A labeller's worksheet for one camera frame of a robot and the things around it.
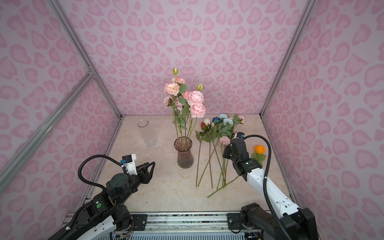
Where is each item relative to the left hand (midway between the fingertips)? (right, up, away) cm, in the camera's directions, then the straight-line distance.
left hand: (153, 161), depth 71 cm
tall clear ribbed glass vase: (-11, +11, +28) cm, 32 cm away
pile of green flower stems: (+35, +13, +35) cm, 51 cm away
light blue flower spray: (+41, +22, +36) cm, 59 cm away
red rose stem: (+25, +17, +36) cm, 48 cm away
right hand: (+38, +6, +12) cm, 40 cm away
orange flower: (+59, -2, +22) cm, 63 cm away
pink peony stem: (+6, +30, +9) cm, 32 cm away
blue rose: (+35, +22, +40) cm, 57 cm away
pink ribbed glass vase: (+13, +6, +13) cm, 19 cm away
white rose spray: (+27, +21, +36) cm, 50 cm away
